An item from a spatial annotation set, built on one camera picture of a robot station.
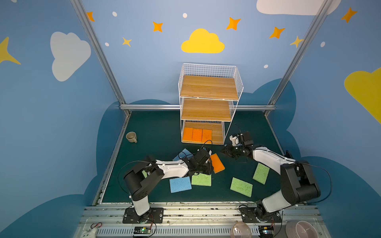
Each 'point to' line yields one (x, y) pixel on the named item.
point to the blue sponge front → (180, 184)
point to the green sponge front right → (242, 187)
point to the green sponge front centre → (201, 179)
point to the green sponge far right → (261, 173)
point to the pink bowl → (301, 229)
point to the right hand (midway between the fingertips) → (222, 149)
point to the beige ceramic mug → (131, 137)
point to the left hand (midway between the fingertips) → (213, 166)
